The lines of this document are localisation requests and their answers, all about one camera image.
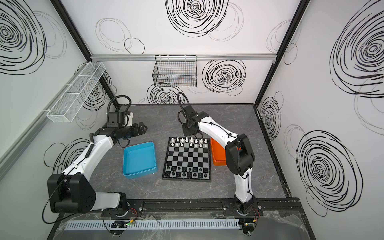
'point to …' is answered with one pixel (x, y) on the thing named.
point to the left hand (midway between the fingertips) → (142, 128)
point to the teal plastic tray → (139, 160)
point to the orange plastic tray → (218, 153)
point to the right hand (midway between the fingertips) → (187, 131)
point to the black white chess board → (188, 159)
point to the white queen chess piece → (191, 140)
